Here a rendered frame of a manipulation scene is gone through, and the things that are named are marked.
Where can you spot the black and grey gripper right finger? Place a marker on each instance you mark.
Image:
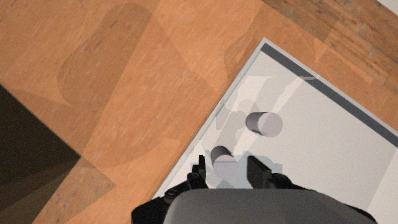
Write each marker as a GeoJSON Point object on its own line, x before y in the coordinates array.
{"type": "Point", "coordinates": [261, 177]}

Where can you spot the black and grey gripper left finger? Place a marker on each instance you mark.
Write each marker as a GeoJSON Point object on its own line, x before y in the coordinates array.
{"type": "Point", "coordinates": [155, 210]}

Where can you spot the grey cylinder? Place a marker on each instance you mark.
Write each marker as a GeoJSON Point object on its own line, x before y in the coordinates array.
{"type": "Point", "coordinates": [224, 164]}
{"type": "Point", "coordinates": [268, 124]}

